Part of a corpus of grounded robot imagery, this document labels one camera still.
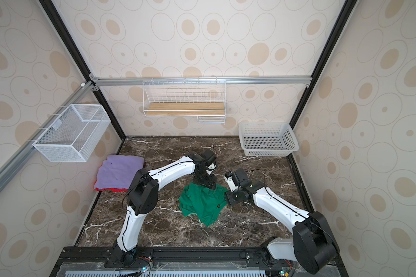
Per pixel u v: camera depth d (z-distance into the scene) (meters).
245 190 0.61
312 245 0.41
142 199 0.54
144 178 0.56
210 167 0.78
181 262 0.73
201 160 0.70
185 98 1.00
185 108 0.95
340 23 0.71
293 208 0.47
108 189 0.94
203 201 0.87
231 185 0.78
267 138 1.21
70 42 0.77
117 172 0.94
